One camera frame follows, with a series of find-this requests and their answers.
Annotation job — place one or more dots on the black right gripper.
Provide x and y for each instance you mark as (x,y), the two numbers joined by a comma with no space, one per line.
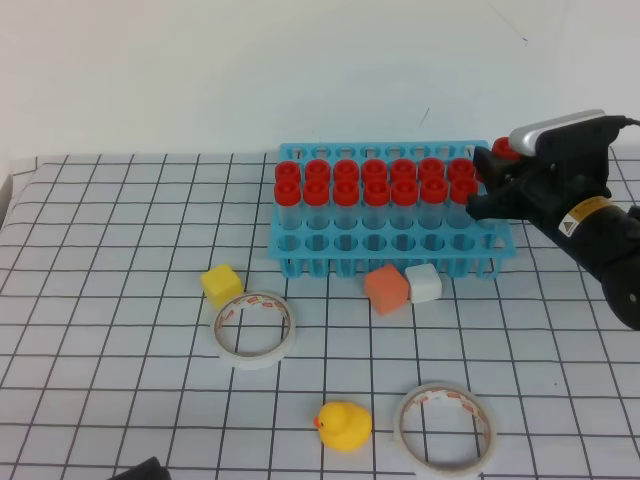
(570,166)

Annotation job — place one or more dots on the red capped test tube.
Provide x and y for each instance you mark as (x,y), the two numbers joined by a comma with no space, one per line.
(501,148)

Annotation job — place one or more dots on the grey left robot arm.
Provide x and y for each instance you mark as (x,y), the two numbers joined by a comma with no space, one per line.
(150,469)

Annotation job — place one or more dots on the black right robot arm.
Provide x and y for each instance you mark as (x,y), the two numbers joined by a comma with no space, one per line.
(604,240)

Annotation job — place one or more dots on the back row tube seven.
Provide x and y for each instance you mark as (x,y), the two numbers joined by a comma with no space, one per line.
(460,168)

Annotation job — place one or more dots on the row tube seven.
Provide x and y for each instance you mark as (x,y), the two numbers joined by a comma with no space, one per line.
(461,189)
(460,168)

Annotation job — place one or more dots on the front row tube seven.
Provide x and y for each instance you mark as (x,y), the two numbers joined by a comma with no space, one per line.
(461,189)

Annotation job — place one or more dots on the front row tube six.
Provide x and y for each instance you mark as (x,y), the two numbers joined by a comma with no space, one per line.
(433,195)

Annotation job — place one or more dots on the row tube six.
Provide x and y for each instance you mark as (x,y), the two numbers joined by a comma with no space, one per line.
(433,195)
(431,167)

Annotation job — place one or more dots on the back row tube six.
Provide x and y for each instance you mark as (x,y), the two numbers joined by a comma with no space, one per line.
(431,167)

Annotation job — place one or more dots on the front row tube five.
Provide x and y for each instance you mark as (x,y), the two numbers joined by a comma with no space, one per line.
(404,196)

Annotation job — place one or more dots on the row tube five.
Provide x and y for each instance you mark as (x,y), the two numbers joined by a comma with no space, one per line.
(403,169)
(404,196)

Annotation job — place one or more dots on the back row tube five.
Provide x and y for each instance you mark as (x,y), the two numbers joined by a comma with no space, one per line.
(403,169)

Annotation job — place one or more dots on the front row tube four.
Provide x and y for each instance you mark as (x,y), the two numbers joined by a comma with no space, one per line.
(376,198)

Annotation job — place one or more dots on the row tube four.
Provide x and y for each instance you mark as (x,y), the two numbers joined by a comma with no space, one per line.
(374,169)
(376,198)

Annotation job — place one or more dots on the back row tube four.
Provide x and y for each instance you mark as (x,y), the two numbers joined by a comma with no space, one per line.
(374,169)

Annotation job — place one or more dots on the blue test tube rack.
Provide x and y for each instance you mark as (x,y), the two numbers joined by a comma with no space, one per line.
(478,248)

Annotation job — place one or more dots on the front row tube three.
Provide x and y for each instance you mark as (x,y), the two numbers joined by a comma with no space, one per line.
(346,197)

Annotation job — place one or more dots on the row tube three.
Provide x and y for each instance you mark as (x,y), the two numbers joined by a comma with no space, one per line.
(346,170)
(346,197)

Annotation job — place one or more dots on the back row tube three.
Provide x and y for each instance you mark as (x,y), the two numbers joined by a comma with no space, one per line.
(346,170)

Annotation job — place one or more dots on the back row tube two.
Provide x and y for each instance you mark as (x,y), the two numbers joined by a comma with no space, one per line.
(318,169)

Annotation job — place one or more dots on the row tube two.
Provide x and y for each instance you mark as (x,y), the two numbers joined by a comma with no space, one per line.
(318,169)
(316,196)

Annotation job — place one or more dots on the front row tube two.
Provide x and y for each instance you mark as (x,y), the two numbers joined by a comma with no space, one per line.
(316,196)

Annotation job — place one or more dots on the front row tube one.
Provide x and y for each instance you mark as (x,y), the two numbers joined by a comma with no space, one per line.
(288,197)

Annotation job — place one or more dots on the row tube one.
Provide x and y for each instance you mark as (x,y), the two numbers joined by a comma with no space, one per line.
(287,171)
(288,197)

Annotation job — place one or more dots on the back row tube one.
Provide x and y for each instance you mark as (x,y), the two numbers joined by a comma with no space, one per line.
(287,171)

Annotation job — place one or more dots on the white foam cube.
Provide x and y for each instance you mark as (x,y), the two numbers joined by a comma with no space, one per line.
(424,283)

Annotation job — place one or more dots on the orange foam cube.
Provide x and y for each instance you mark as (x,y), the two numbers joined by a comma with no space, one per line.
(387,289)

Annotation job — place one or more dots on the white tape roll right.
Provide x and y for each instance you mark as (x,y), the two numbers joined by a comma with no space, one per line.
(443,431)

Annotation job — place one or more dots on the white tape roll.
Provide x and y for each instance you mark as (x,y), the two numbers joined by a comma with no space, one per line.
(443,431)
(254,330)

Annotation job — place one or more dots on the yellow rubber duck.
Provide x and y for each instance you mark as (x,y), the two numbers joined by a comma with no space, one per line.
(343,426)

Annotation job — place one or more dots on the yellow foam cube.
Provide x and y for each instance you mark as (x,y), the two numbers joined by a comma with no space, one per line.
(221,284)

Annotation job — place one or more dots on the white tape roll left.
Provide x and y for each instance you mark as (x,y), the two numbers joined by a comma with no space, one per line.
(254,330)

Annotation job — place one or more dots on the white checkered table cloth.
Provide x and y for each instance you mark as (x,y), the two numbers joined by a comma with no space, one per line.
(108,356)

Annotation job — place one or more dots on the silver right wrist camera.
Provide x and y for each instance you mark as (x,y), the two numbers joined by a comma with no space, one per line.
(523,139)

